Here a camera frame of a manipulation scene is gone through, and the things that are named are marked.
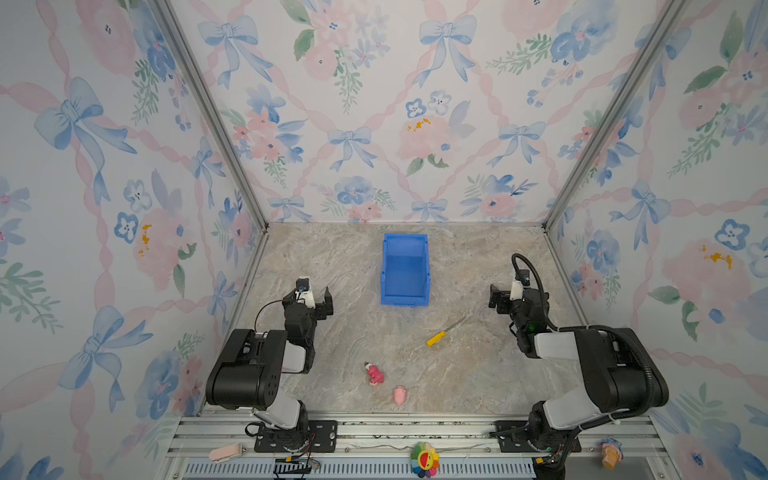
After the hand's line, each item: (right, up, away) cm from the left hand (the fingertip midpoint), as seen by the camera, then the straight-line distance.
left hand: (312, 287), depth 91 cm
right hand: (+61, 0, +3) cm, 61 cm away
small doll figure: (+75, -37, -21) cm, 86 cm away
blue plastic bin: (+29, +1, +16) cm, 33 cm away
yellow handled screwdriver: (+39, -14, 0) cm, 42 cm away
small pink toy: (+26, -28, -11) cm, 40 cm away
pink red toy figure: (+20, -23, -11) cm, 32 cm away
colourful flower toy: (+32, -39, -21) cm, 54 cm away
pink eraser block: (-15, -36, -22) cm, 45 cm away
